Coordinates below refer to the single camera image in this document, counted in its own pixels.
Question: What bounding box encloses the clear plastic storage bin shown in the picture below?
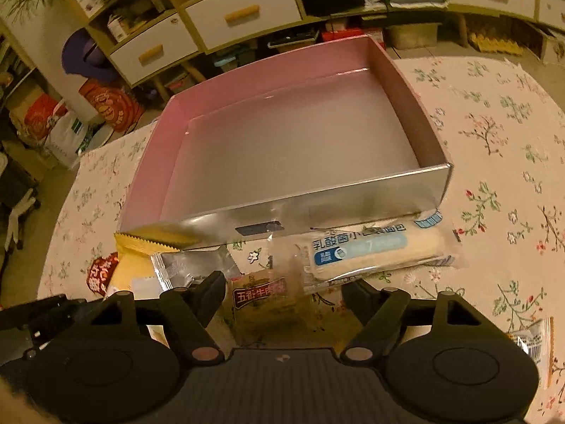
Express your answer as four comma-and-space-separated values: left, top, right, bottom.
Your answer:
387, 22, 440, 50

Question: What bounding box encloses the brown beef snack packet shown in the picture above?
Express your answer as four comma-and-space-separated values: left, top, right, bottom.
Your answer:
223, 268, 315, 347

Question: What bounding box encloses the left white cabinet drawer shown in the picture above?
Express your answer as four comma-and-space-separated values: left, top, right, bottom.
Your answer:
110, 13, 198, 85

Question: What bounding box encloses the white plastic shopping bag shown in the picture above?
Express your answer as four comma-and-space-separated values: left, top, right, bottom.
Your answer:
44, 111, 96, 169

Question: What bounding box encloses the white blue bread roll packet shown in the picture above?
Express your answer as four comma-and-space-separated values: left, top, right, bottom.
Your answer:
272, 210, 463, 294

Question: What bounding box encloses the silver foil snack packet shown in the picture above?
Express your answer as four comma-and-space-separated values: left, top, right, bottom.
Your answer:
150, 245, 242, 291

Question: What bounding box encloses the pink silver cardboard box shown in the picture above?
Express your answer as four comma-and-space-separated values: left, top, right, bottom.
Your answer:
119, 35, 454, 248

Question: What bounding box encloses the wooden tv cabinet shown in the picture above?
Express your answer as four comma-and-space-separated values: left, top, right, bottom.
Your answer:
66, 0, 564, 101

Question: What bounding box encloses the yellow cake snack packet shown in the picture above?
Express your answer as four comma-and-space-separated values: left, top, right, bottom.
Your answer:
107, 232, 178, 300

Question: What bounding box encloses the purple hat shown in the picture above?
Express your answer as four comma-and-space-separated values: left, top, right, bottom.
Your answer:
61, 28, 119, 82

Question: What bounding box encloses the yellow egg tray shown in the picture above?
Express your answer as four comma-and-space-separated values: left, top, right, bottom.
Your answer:
467, 33, 524, 57

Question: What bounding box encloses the red orange gift bag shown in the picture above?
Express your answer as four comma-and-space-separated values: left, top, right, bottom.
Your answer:
78, 78, 144, 133

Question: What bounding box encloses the white striped snack packet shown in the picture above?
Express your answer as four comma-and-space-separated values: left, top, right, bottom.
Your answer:
507, 317, 554, 389

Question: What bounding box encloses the red snack packet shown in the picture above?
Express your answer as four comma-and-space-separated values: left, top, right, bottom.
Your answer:
86, 252, 119, 297

